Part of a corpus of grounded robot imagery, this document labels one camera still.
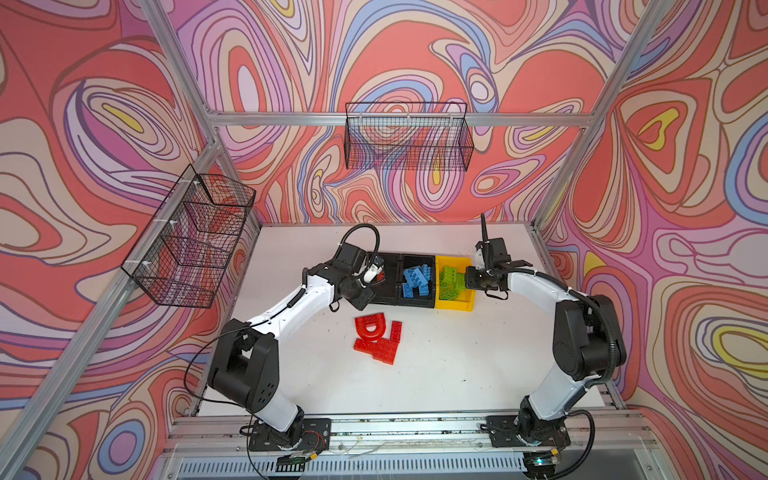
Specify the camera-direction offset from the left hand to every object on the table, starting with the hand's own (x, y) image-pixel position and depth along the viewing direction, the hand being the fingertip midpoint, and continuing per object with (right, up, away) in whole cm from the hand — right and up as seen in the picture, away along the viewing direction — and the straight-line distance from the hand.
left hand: (367, 290), depth 88 cm
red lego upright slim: (+8, -13, +2) cm, 16 cm away
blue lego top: (+16, +3, +8) cm, 18 cm away
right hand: (+34, +1, +8) cm, 35 cm away
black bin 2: (+14, +9, +9) cm, 18 cm away
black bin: (+6, -2, +10) cm, 12 cm away
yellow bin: (+31, -4, +7) cm, 33 cm away
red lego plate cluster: (+5, -17, -2) cm, 18 cm away
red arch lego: (+3, -10, +4) cm, 11 cm away
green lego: (+28, +1, +10) cm, 29 cm away
